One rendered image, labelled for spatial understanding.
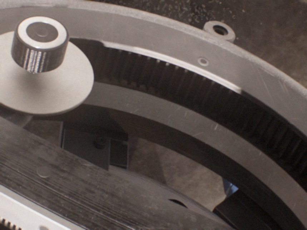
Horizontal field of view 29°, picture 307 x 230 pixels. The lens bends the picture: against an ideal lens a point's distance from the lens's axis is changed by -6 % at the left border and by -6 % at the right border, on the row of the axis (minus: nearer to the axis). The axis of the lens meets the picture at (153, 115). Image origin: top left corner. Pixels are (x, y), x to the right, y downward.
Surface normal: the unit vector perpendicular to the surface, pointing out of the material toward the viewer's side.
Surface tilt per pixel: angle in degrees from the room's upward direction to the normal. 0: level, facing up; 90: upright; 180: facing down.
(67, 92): 90
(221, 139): 48
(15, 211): 25
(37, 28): 90
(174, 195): 90
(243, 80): 90
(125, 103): 39
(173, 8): 0
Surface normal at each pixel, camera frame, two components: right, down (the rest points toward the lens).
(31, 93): 0.28, -0.69
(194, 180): 0.09, 0.72
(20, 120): 0.80, -0.12
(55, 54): 0.62, 0.66
